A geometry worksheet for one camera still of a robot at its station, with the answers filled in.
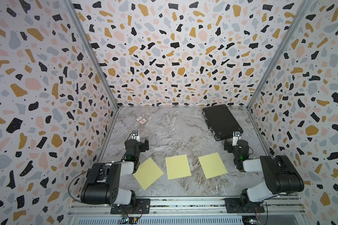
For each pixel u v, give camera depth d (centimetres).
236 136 82
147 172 84
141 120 110
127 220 70
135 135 78
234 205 74
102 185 45
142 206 73
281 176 46
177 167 88
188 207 75
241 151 73
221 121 109
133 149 69
